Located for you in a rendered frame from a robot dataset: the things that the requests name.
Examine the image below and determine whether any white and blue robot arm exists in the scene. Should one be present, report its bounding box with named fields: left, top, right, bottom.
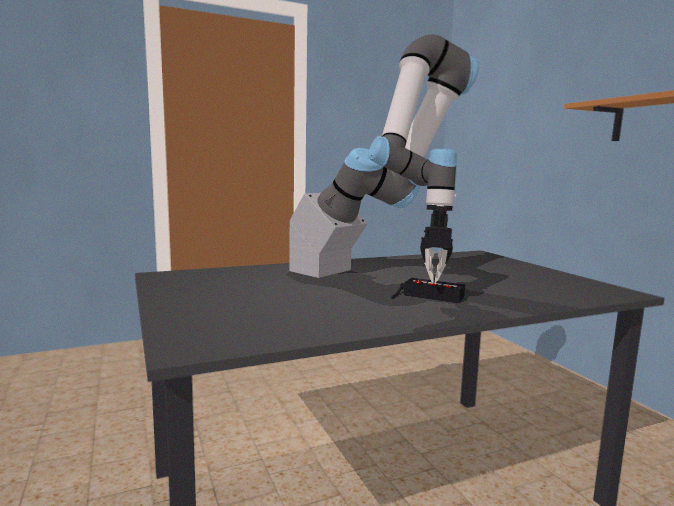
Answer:
left=317, top=34, right=479, bottom=223

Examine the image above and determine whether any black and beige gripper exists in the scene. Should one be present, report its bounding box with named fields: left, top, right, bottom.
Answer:
left=420, top=205, right=453, bottom=284

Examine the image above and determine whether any black power strip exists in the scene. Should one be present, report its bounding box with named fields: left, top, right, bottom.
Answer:
left=402, top=278, right=465, bottom=303

